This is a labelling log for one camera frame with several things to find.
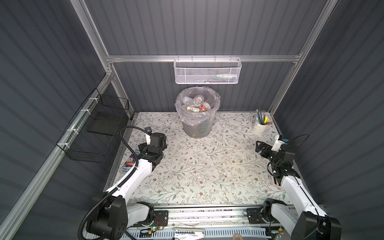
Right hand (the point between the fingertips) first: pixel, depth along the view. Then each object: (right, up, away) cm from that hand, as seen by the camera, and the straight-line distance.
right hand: (266, 145), depth 84 cm
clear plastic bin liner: (-42, +15, +2) cm, 45 cm away
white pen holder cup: (+4, +9, +18) cm, 21 cm away
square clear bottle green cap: (-42, +21, +5) cm, 48 cm away
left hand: (-65, +2, 0) cm, 65 cm away
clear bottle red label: (-35, +23, +10) cm, 43 cm away
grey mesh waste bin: (-36, +8, +16) cm, 41 cm away
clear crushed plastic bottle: (-38, +26, +3) cm, 47 cm away
